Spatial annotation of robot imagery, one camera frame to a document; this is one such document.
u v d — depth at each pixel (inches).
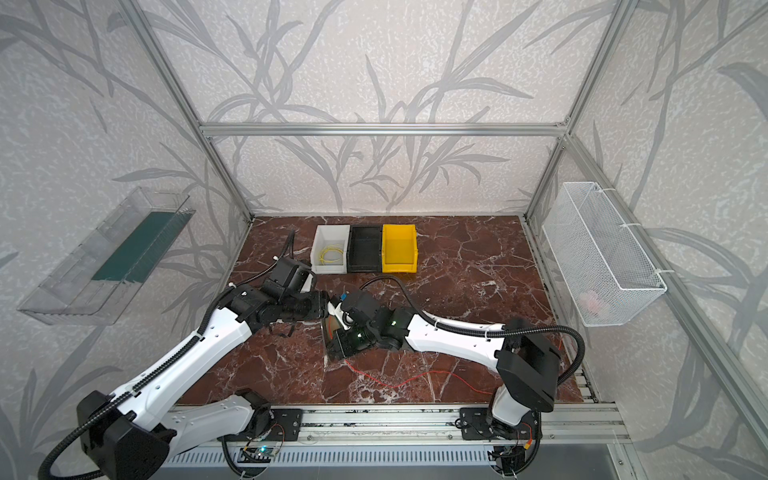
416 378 31.8
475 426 29.1
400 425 29.7
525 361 16.8
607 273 24.0
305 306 26.3
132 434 14.4
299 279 23.9
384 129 38.8
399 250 41.7
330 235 43.7
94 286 25.1
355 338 26.0
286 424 29.0
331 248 42.8
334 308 27.3
